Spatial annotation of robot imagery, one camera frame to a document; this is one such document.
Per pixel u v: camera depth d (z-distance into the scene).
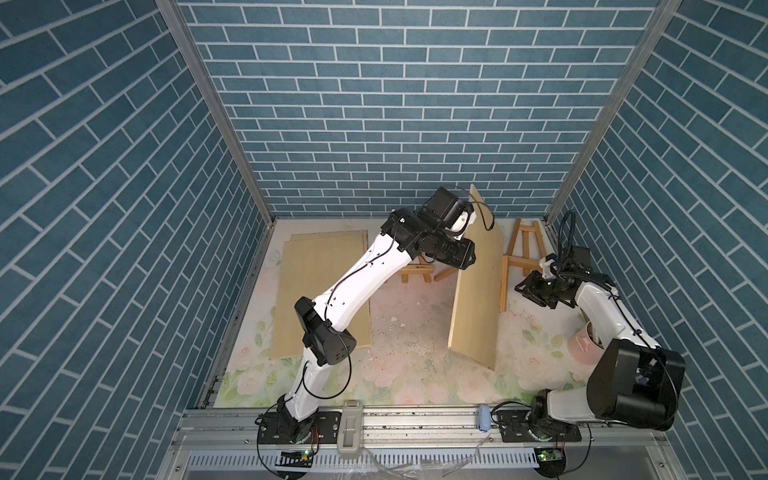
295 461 0.72
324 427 0.73
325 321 0.47
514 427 0.74
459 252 0.63
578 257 0.68
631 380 0.42
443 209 0.53
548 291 0.74
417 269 1.01
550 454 0.72
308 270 1.04
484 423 0.72
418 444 0.72
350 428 0.72
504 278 0.96
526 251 1.12
